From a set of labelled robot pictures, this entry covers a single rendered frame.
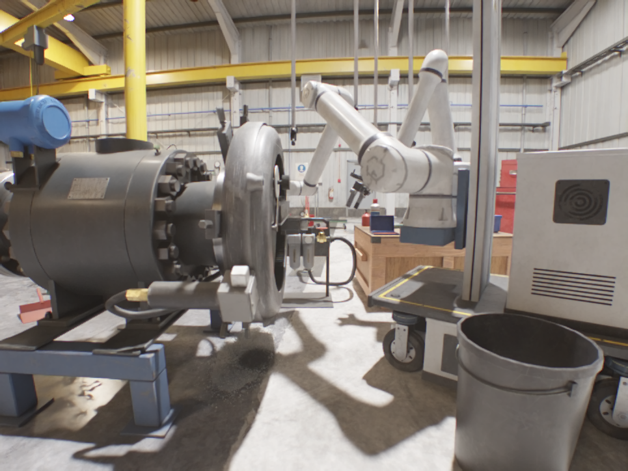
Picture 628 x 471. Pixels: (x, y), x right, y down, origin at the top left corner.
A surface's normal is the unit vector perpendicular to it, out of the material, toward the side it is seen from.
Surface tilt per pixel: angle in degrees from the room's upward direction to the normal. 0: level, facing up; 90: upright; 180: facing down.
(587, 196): 90
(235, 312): 112
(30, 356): 90
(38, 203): 72
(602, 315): 90
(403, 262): 90
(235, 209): 80
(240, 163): 60
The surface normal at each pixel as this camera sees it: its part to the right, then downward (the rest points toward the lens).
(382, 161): -0.77, 0.09
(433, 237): -0.61, 0.10
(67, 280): 0.00, 0.69
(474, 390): -0.98, 0.07
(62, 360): 0.00, 0.12
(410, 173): 0.49, 0.23
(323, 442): 0.00, -0.99
